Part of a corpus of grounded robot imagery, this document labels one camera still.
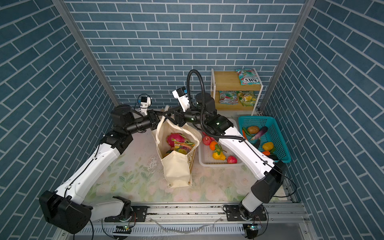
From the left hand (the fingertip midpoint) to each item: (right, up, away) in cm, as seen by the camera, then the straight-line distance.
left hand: (171, 115), depth 65 cm
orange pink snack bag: (+3, -17, +19) cm, 26 cm away
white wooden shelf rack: (+31, +23, +28) cm, 48 cm away
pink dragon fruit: (-2, -12, +23) cm, 26 cm away
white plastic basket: (+17, -26, +26) cm, 41 cm away
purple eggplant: (+57, -9, +39) cm, 70 cm away
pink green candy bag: (+33, +15, +40) cm, 54 cm away
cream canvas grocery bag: (+2, -24, +4) cm, 24 cm away
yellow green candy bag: (+47, +14, +37) cm, 61 cm away
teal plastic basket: (+63, -11, +34) cm, 72 cm away
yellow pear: (+26, -24, +24) cm, 43 cm away
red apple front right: (+32, -25, +22) cm, 46 cm away
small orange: (+21, -18, +30) cm, 40 cm away
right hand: (-2, +2, -3) cm, 4 cm away
